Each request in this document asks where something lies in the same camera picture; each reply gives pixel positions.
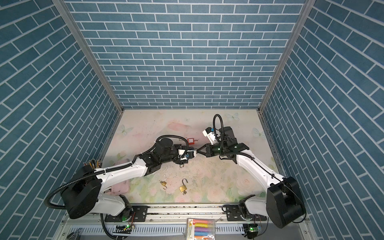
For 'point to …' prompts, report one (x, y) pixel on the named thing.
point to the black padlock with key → (181, 163)
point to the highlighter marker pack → (200, 229)
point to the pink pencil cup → (93, 163)
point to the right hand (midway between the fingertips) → (197, 150)
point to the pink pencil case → (122, 189)
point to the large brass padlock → (183, 187)
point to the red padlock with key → (191, 141)
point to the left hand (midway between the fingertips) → (192, 148)
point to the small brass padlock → (164, 183)
